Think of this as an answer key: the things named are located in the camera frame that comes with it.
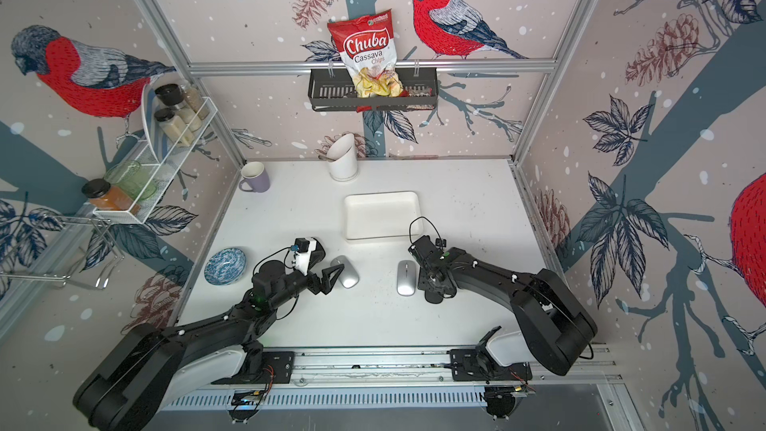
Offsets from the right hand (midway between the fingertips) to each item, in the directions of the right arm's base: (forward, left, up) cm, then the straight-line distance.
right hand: (430, 280), depth 88 cm
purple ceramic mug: (+31, +62, +10) cm, 70 cm away
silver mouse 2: (-1, +7, 0) cm, 7 cm away
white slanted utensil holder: (+38, +31, +13) cm, 51 cm away
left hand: (+2, +27, +10) cm, 29 cm away
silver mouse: (0, +25, 0) cm, 25 cm away
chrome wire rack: (-10, +76, +37) cm, 85 cm away
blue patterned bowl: (+1, +64, +2) cm, 64 cm away
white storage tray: (+23, +17, +1) cm, 29 cm away
